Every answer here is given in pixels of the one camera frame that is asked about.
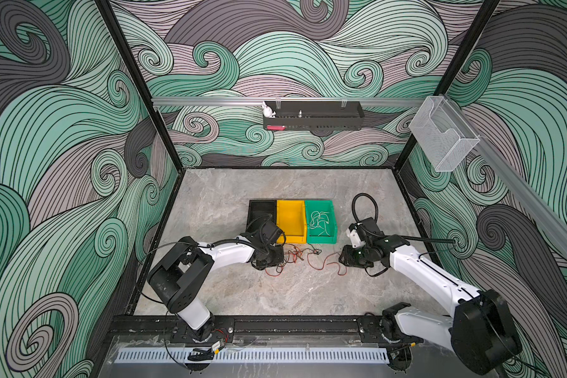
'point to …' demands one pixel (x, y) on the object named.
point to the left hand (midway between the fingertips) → (282, 259)
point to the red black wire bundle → (291, 255)
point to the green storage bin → (313, 237)
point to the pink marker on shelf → (276, 127)
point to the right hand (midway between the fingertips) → (343, 259)
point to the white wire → (319, 220)
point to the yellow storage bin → (290, 218)
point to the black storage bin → (261, 212)
